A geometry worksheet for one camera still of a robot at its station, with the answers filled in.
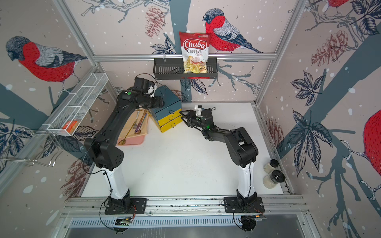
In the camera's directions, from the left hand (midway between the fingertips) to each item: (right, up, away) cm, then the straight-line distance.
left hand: (162, 100), depth 85 cm
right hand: (+9, -8, +4) cm, 13 cm away
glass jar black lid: (+60, -36, -7) cm, 71 cm away
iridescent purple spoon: (-22, -19, +19) cm, 34 cm away
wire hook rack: (-41, -27, -22) cm, 54 cm away
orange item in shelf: (-37, -14, -20) cm, 44 cm away
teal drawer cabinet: (+3, -9, +11) cm, 14 cm away
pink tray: (-20, -26, +14) cm, 36 cm away
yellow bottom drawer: (+2, -15, +18) cm, 24 cm away
